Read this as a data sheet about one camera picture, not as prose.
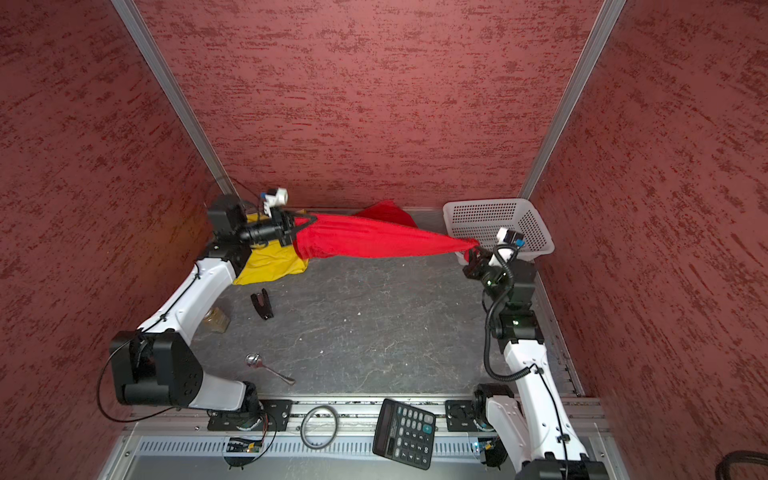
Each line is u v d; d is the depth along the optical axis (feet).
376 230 2.34
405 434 2.32
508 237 2.06
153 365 1.36
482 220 3.50
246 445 2.34
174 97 2.81
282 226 2.21
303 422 2.38
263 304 3.02
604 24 2.38
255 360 2.66
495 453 2.39
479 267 2.12
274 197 2.37
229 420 2.27
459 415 2.43
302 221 2.36
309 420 2.43
